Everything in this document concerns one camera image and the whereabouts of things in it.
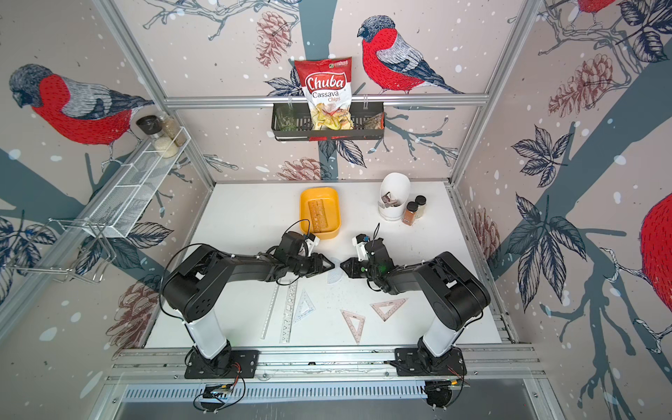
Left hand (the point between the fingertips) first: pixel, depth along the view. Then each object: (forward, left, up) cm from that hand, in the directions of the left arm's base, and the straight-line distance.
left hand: (334, 264), depth 90 cm
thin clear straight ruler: (-15, +21, -4) cm, 26 cm away
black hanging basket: (+41, +15, +31) cm, 53 cm away
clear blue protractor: (-3, 0, -3) cm, 4 cm away
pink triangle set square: (-21, -8, -4) cm, 23 cm away
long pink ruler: (+24, +9, -3) cm, 26 cm away
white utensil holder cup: (+30, -25, +4) cm, 39 cm away
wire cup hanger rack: (-10, +60, +30) cm, 68 cm away
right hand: (+1, -3, -2) cm, 3 cm away
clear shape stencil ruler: (-16, +15, -5) cm, 22 cm away
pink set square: (-13, -21, -4) cm, 25 cm away
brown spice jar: (+20, -29, +3) cm, 36 cm away
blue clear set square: (-15, +11, -4) cm, 20 cm away
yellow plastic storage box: (+28, +3, -4) cm, 29 cm away
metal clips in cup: (+26, -21, +4) cm, 33 cm away
